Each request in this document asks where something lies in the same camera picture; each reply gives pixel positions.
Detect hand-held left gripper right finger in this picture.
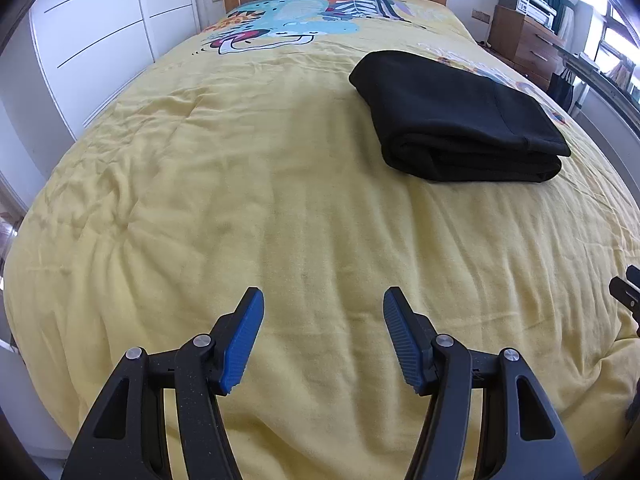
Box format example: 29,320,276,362
382,286,586,480

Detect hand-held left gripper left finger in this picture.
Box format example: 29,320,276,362
59,286,266,480

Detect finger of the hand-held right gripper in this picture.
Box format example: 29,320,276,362
607,265,640,333

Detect black pants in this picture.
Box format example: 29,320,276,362
348,50,572,183

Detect yellow printed blanket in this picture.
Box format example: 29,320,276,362
2,0,640,478

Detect dark bag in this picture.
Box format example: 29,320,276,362
547,67,581,111

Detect white desk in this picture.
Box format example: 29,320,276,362
555,42,640,141

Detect low wooden cabinet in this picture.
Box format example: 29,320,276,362
477,42,553,92

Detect wooden drawer chest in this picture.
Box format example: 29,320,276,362
487,4,568,81

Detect white printer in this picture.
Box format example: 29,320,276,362
497,0,557,28

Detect white wardrobe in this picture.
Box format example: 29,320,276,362
27,0,201,141

